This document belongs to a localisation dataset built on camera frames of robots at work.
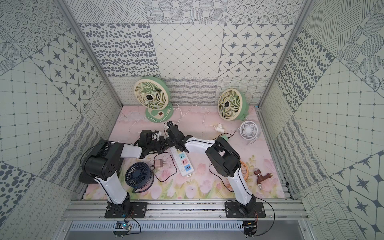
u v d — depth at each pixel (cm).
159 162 88
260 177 84
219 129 104
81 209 76
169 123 85
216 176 86
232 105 101
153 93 93
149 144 82
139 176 76
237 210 66
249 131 95
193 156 94
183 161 88
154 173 86
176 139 75
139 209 74
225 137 101
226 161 54
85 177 80
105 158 51
